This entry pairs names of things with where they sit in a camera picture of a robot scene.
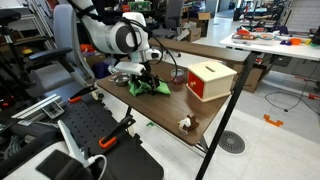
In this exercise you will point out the white table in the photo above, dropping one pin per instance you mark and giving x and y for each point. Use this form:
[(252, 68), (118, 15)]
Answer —
[(276, 48)]

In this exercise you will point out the orange bowl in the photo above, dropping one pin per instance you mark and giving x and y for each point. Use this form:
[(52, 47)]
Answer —
[(295, 41)]

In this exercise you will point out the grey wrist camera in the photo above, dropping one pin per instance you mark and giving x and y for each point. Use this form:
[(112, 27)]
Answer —
[(130, 68)]

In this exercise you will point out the cardboard box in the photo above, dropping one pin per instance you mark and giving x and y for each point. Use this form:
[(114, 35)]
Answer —
[(250, 78), (198, 26)]

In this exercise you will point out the white metal bracket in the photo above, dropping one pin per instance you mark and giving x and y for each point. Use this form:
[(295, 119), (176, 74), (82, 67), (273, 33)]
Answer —
[(71, 143)]

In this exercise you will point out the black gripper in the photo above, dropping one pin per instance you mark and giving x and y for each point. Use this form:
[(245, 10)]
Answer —
[(146, 79)]

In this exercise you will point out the small plush bird toy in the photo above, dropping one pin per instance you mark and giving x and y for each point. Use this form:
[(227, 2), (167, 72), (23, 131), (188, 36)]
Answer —
[(187, 125)]

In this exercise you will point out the grey office chair with armrests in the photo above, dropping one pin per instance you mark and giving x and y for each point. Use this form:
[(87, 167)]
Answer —
[(66, 36)]

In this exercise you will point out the round floor drain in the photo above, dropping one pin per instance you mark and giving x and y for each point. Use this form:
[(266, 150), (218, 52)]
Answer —
[(232, 142)]

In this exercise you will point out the wooden box with red drawer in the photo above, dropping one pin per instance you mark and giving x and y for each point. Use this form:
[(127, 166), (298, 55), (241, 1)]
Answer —
[(210, 81)]

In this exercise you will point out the steel pot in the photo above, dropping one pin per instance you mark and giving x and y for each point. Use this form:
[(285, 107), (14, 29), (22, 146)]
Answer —
[(121, 79)]

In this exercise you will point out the grey swivel chair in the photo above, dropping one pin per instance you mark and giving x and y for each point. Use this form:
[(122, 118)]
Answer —
[(170, 16)]

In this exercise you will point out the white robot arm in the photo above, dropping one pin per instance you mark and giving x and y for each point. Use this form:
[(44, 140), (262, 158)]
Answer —
[(100, 31)]

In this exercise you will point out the green towel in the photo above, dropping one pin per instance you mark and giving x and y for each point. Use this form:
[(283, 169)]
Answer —
[(163, 89)]

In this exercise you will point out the aluminium extrusion rails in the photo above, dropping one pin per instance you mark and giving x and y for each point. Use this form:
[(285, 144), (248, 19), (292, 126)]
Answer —
[(36, 108)]

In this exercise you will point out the orange floor tape mark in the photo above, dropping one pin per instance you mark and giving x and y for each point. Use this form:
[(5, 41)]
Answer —
[(273, 120)]

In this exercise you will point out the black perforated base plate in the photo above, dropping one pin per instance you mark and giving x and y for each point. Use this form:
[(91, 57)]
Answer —
[(100, 133)]

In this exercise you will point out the dark wood table with shelf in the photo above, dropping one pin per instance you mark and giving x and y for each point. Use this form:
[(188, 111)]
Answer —
[(166, 106)]

